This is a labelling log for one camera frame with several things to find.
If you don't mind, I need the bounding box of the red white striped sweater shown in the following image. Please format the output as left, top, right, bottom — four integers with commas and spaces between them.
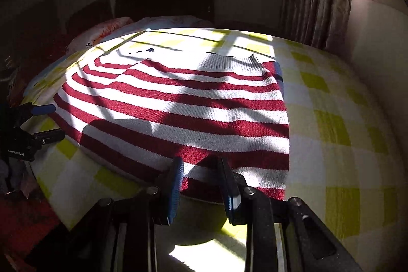
53, 50, 290, 201

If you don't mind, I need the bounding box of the pink floral pillow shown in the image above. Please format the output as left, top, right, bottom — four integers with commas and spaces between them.
65, 17, 133, 55

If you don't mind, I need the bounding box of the green white checked bedsheet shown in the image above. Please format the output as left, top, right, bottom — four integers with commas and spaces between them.
23, 28, 407, 271

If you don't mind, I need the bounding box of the light blue floral pillow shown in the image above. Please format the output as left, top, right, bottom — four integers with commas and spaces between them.
101, 15, 214, 42

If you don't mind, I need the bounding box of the dark wooden headboard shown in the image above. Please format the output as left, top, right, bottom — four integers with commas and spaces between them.
1, 0, 214, 37

